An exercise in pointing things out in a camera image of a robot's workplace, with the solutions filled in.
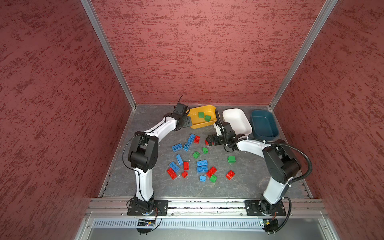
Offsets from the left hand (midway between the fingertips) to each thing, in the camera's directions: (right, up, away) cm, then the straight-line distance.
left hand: (183, 125), depth 98 cm
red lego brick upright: (+3, -24, -10) cm, 26 cm away
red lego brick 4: (+29, -28, -13) cm, 43 cm away
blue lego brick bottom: (-5, -24, -10) cm, 27 cm away
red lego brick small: (+2, -28, -13) cm, 31 cm away
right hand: (+19, -10, -2) cm, 22 cm away
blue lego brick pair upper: (+12, -23, -8) cm, 27 cm away
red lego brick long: (-5, -27, -13) cm, 31 cm away
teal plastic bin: (+61, 0, +13) cm, 62 cm away
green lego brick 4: (+31, -21, -6) cm, 38 cm away
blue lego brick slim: (-1, -21, -8) cm, 22 cm away
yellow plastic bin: (+9, +2, +7) cm, 12 cm away
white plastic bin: (+42, +2, +13) cm, 44 cm away
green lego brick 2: (+17, +5, +12) cm, 22 cm away
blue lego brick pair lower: (+12, -26, -10) cm, 30 cm away
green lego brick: (+13, +7, +16) cm, 22 cm away
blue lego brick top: (+5, -9, +2) cm, 11 cm away
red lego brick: (+9, -10, +2) cm, 14 cm away
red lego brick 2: (+16, -12, 0) cm, 20 cm away
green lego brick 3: (+9, -18, -6) cm, 21 cm away
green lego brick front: (+19, -29, -16) cm, 38 cm away
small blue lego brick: (+13, -29, -16) cm, 36 cm away
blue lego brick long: (-4, -14, -3) cm, 15 cm away
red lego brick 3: (+18, -26, -13) cm, 34 cm away
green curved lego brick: (+14, -15, -5) cm, 22 cm away
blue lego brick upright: (+2, -14, -3) cm, 14 cm away
